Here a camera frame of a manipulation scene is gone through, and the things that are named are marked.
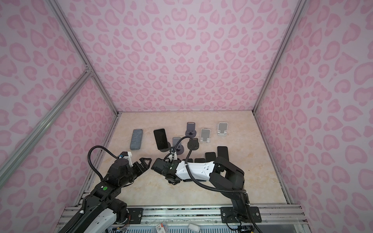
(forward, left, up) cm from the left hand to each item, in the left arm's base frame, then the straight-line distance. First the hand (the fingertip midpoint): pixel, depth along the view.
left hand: (148, 161), depth 79 cm
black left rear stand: (+13, -7, -11) cm, 19 cm away
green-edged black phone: (+9, -36, -13) cm, 39 cm away
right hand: (+1, -12, -8) cm, 15 cm away
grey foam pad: (+21, +14, -11) cm, 28 cm away
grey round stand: (+26, -24, -10) cm, 37 cm away
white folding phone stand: (+21, -33, -8) cm, 40 cm away
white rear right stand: (+28, -46, -9) cm, 55 cm away
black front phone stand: (+18, -26, -13) cm, 34 cm away
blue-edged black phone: (+6, -29, -13) cm, 32 cm away
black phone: (+12, -45, -14) cm, 48 cm away
